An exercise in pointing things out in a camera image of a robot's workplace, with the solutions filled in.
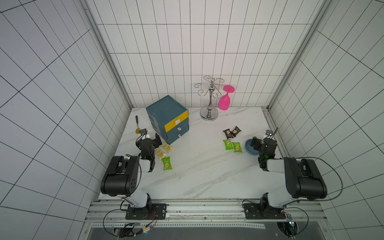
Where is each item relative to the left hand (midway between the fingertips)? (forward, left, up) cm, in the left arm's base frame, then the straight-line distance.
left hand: (150, 137), depth 95 cm
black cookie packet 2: (+7, -53, -5) cm, 54 cm away
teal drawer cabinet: (+4, -14, +15) cm, 21 cm away
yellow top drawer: (-1, -14, +14) cm, 20 cm away
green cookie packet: (-15, -13, -5) cm, 20 cm away
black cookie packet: (+8, -59, -4) cm, 60 cm away
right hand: (+1, -70, +1) cm, 70 cm away
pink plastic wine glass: (+22, -49, +12) cm, 56 cm away
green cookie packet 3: (-3, -58, -6) cm, 58 cm away
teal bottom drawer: (-2, -15, +5) cm, 16 cm away
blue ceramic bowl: (-8, -63, +1) cm, 64 cm away
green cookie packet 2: (-2, -52, -5) cm, 52 cm away
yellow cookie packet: (-5, -11, -4) cm, 13 cm away
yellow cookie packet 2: (-9, -7, -5) cm, 13 cm away
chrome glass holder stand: (+26, -41, -4) cm, 49 cm away
